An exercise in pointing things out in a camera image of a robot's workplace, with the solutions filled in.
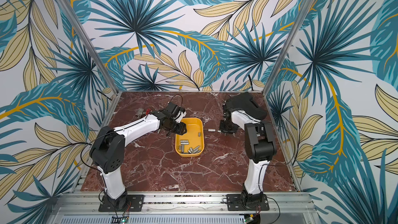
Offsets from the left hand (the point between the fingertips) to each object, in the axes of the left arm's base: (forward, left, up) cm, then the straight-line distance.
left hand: (182, 131), depth 90 cm
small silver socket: (-12, +8, +21) cm, 25 cm away
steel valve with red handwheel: (+16, +30, -4) cm, 34 cm away
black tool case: (+27, -40, -3) cm, 49 cm away
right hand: (+5, -26, -7) cm, 28 cm away
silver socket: (+5, -17, -5) cm, 19 cm away
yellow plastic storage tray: (-4, -5, -7) cm, 9 cm away
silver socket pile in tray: (-9, -5, -7) cm, 12 cm away
